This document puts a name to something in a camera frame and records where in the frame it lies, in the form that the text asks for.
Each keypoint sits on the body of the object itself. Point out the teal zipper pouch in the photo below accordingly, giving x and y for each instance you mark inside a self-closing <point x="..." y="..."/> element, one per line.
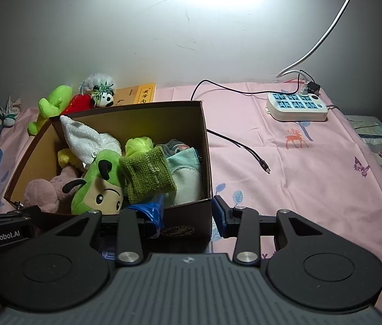
<point x="185" y="179"/>

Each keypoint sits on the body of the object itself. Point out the black plug adapter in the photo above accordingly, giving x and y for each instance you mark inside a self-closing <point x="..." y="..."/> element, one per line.
<point x="312" y="88"/>

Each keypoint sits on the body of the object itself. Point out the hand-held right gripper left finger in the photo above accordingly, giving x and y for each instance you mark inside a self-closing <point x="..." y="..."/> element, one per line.
<point x="152" y="213"/>

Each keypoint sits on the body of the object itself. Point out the white plush toy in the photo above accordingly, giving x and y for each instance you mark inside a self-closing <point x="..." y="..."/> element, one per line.
<point x="86" y="138"/>

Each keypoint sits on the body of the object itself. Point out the checked folded blanket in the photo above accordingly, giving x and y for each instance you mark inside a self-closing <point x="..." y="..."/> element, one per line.
<point x="380" y="145"/>

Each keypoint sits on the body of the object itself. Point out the bright green plush toy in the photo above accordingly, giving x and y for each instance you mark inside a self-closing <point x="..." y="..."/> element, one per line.
<point x="55" y="103"/>

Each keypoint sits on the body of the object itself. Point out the yellow-green plush toy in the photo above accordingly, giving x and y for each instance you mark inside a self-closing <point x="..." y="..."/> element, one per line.
<point x="138" y="145"/>

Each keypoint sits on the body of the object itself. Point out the yellow book box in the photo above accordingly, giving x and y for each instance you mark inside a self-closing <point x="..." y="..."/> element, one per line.
<point x="133" y="94"/>

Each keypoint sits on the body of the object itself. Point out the pink printed bedsheet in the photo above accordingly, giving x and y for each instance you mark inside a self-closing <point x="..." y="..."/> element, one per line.
<point x="279" y="182"/>

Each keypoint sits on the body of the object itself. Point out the dark brown cardboard box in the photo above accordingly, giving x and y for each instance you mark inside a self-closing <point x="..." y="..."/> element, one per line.
<point x="191" y="216"/>

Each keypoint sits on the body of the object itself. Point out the green pea plush toy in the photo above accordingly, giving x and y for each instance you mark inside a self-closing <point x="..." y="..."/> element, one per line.
<point x="96" y="189"/>

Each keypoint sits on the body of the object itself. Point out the small panda plush toy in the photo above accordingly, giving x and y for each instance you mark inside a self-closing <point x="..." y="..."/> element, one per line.
<point x="101" y="89"/>

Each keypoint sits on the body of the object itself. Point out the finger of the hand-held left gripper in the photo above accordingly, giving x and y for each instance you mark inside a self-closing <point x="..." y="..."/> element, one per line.
<point x="40" y="215"/>

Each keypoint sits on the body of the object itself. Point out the white power strip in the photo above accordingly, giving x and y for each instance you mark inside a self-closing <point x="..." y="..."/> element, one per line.
<point x="295" y="106"/>

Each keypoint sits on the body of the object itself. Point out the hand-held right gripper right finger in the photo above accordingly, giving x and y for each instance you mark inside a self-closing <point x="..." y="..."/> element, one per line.
<point x="219" y="216"/>

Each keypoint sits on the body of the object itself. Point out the mauve paw plush toy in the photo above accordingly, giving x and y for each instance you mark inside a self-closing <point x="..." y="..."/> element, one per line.
<point x="45" y="191"/>

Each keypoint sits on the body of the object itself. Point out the red plush toy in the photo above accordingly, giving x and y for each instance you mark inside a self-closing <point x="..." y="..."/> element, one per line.
<point x="77" y="105"/>

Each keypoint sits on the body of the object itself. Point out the green towel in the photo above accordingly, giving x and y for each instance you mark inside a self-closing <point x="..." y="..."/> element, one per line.
<point x="147" y="172"/>

